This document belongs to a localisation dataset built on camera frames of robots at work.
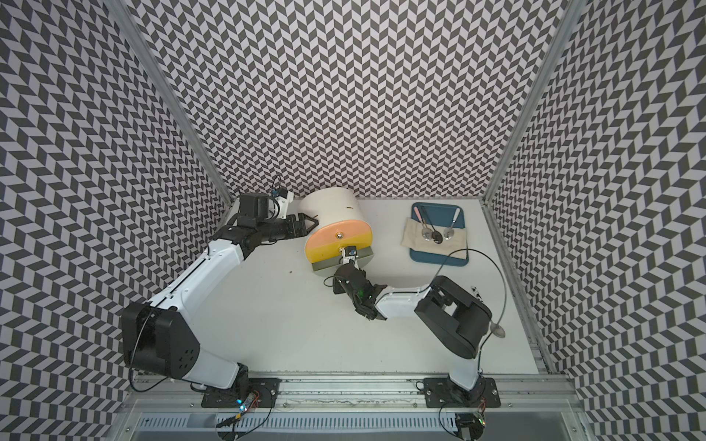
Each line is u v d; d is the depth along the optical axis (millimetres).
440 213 1125
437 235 1061
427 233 1055
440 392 731
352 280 676
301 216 741
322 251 886
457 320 473
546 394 756
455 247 1014
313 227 770
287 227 723
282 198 753
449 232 1051
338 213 871
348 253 787
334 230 776
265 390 722
